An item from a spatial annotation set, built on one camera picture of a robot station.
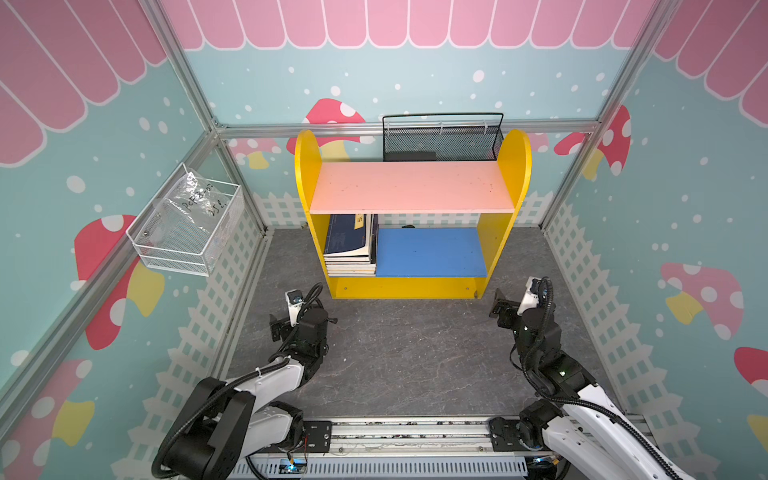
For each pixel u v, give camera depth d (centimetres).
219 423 42
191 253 61
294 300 74
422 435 76
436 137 92
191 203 72
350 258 83
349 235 85
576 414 51
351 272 87
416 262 94
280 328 77
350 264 85
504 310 68
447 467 71
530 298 64
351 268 86
